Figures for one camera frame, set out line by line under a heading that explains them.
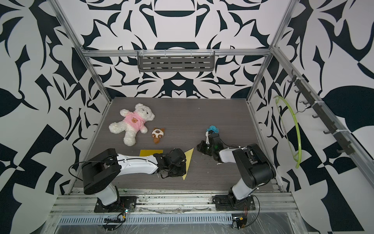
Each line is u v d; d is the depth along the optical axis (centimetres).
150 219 65
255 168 46
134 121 97
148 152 95
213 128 99
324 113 55
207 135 91
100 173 45
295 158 67
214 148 75
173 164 68
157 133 97
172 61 95
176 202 76
